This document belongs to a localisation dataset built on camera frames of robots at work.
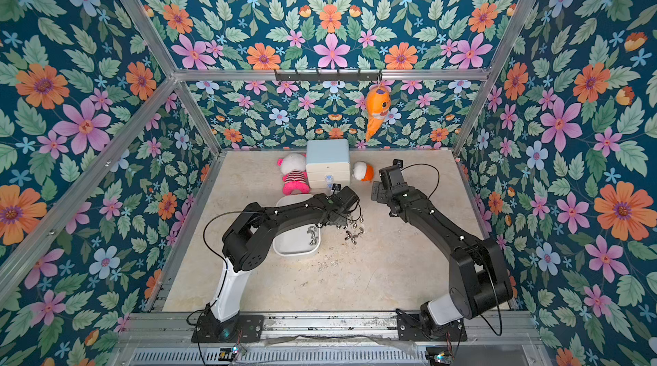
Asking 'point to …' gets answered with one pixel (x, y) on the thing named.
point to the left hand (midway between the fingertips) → (341, 215)
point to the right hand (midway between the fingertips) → (390, 187)
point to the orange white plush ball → (362, 171)
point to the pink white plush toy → (294, 174)
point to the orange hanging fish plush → (377, 104)
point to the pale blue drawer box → (328, 162)
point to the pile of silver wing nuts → (311, 230)
